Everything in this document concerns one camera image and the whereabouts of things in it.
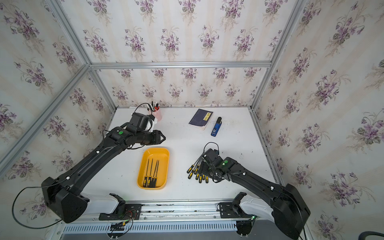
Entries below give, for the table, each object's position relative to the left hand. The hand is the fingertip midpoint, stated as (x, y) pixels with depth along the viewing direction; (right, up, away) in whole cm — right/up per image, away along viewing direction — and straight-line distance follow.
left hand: (164, 140), depth 76 cm
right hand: (+21, -19, +5) cm, 29 cm away
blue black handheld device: (+33, +5, +34) cm, 47 cm away
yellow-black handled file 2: (-10, -23, +7) cm, 26 cm away
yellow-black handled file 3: (-7, -24, +5) cm, 26 cm away
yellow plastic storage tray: (-10, -11, +17) cm, 22 cm away
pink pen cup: (-11, +15, +28) cm, 33 cm away
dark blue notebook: (+21, +11, +35) cm, 43 cm away
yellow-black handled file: (-13, -24, +7) cm, 28 cm away
